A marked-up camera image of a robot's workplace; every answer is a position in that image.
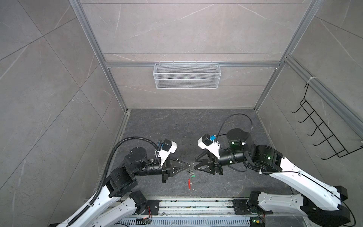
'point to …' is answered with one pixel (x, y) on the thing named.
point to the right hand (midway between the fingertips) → (196, 162)
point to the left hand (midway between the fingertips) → (187, 164)
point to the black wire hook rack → (328, 135)
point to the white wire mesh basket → (186, 75)
